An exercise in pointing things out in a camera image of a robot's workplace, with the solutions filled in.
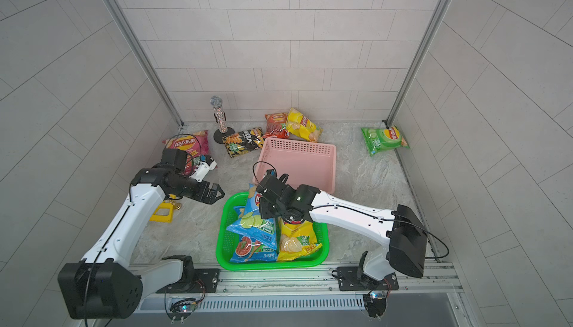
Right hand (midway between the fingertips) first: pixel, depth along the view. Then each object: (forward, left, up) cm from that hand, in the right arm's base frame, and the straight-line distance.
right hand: (261, 211), depth 74 cm
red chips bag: (+40, -3, -3) cm, 40 cm away
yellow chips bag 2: (-8, -11, -7) cm, 15 cm away
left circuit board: (-24, +24, -10) cm, 35 cm away
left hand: (+10, +16, +1) cm, 19 cm away
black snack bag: (+35, +10, -4) cm, 37 cm away
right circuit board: (-26, -34, -13) cm, 45 cm away
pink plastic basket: (+28, -18, -14) cm, 36 cm away
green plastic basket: (-9, +12, -5) cm, 15 cm away
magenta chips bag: (+34, +31, -4) cm, 46 cm away
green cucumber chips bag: (+34, -52, -7) cm, 62 cm away
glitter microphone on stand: (+40, +19, +7) cm, 45 cm away
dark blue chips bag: (-10, +4, -5) cm, 12 cm away
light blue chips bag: (-4, +4, +2) cm, 6 cm away
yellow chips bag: (+41, -14, -1) cm, 43 cm away
